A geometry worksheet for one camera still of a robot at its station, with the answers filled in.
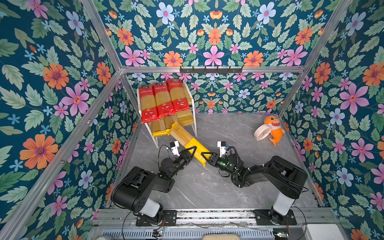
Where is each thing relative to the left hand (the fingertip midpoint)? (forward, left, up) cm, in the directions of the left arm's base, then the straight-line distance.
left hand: (198, 146), depth 77 cm
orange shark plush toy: (+18, -55, -16) cm, 60 cm away
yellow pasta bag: (+12, +18, -2) cm, 22 cm away
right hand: (-2, -2, -5) cm, 5 cm away
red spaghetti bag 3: (+24, +8, +14) cm, 29 cm away
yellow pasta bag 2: (+20, +20, -3) cm, 28 cm away
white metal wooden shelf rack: (+14, +28, +1) cm, 32 cm away
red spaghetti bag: (+18, +25, +14) cm, 34 cm away
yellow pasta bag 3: (+4, +6, -2) cm, 7 cm away
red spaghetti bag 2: (+17, +16, +15) cm, 28 cm away
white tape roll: (+15, -42, -11) cm, 46 cm away
